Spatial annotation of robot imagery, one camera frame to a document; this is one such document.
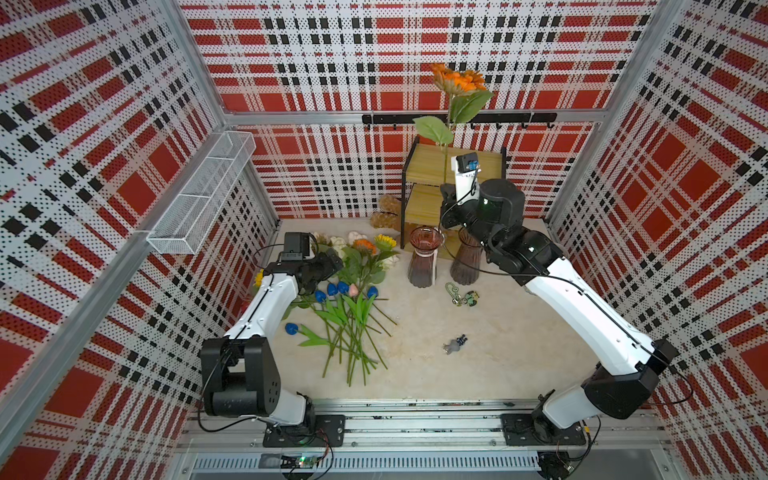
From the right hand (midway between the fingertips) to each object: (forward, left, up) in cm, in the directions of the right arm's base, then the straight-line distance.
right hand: (449, 185), depth 65 cm
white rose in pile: (+19, +35, -41) cm, 57 cm away
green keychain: (-3, -12, -45) cm, 46 cm away
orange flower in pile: (+16, +25, -38) cm, 48 cm away
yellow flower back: (+16, +17, -38) cm, 45 cm away
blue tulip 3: (-3, +38, -42) cm, 57 cm away
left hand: (0, +30, -30) cm, 43 cm away
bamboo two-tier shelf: (+21, +4, -11) cm, 24 cm away
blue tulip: (0, +21, -44) cm, 48 cm away
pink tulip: (-2, +27, -41) cm, 50 cm away
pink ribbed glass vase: (+8, +3, -28) cm, 29 cm away
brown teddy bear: (+29, +16, -37) cm, 50 cm away
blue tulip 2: (-1, +31, -41) cm, 51 cm away
